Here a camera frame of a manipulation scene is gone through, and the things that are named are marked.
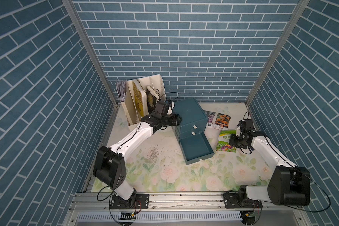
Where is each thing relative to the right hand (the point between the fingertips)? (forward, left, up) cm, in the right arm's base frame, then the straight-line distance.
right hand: (232, 142), depth 88 cm
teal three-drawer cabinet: (+2, +27, +5) cm, 28 cm away
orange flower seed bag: (+22, +2, -8) cm, 24 cm away
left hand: (+5, +32, +13) cm, 35 cm away
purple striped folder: (+23, +73, +22) cm, 80 cm away
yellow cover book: (+20, +61, +15) cm, 66 cm away
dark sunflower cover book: (+26, +55, +11) cm, 62 cm away
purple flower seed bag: (+28, +10, -7) cm, 30 cm away
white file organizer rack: (+11, +67, +15) cm, 69 cm away
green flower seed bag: (-1, +6, -2) cm, 6 cm away
